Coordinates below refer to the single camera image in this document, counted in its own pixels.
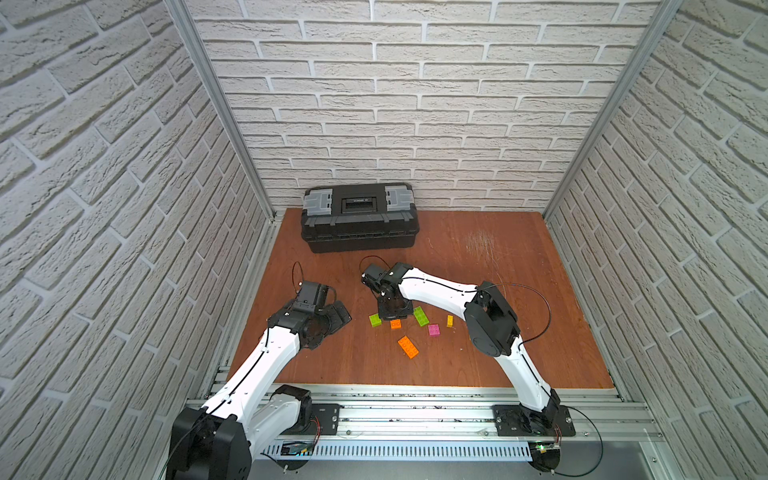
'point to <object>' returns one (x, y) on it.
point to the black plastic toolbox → (363, 217)
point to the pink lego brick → (434, 329)
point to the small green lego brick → (375, 320)
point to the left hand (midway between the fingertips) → (342, 317)
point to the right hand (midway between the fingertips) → (394, 315)
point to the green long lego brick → (421, 316)
